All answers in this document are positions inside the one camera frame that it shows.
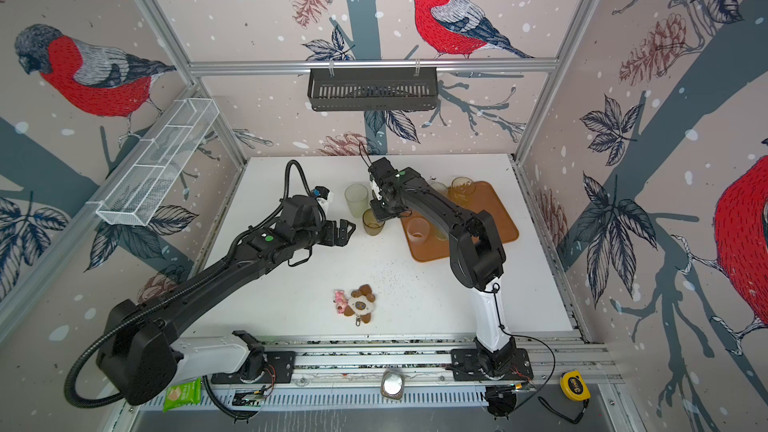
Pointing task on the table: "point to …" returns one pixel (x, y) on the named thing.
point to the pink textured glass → (418, 229)
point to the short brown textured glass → (371, 224)
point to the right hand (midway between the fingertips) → (381, 216)
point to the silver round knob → (392, 384)
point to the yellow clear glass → (462, 188)
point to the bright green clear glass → (440, 234)
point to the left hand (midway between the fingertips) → (341, 224)
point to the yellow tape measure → (574, 386)
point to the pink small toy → (340, 301)
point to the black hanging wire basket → (373, 90)
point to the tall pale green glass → (357, 198)
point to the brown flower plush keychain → (361, 304)
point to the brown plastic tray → (427, 241)
